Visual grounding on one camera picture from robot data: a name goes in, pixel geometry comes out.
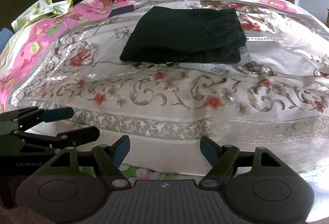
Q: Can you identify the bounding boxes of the black pants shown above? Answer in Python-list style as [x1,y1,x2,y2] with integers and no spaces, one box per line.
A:
[120,7,247,64]

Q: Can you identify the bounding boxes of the pink cartoon bed sheet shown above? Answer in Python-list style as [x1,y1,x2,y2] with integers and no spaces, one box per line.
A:
[1,0,126,113]

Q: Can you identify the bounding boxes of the floral beige bedspread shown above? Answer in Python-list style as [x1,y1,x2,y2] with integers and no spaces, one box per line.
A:
[6,0,328,175]

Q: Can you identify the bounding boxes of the green white patterned pillow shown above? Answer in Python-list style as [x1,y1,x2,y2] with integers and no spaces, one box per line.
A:
[11,0,73,33]

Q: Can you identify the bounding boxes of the dark blue flat notebook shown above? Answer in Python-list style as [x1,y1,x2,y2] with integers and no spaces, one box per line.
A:
[108,4,134,18]

